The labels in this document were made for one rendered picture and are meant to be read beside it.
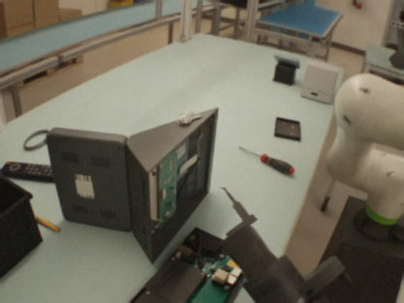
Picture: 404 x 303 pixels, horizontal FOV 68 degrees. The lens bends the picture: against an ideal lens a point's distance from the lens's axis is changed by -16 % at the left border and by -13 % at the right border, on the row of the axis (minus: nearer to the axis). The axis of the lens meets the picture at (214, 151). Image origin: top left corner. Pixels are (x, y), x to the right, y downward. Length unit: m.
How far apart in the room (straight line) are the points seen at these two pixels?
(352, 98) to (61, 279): 0.59
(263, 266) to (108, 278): 0.28
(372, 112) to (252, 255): 0.31
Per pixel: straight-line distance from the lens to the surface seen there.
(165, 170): 0.56
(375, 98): 0.60
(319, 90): 1.33
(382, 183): 0.99
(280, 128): 1.08
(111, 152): 0.57
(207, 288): 0.59
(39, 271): 0.65
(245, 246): 0.45
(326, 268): 0.46
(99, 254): 0.65
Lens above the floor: 1.50
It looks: 33 degrees down
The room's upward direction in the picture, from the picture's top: 6 degrees clockwise
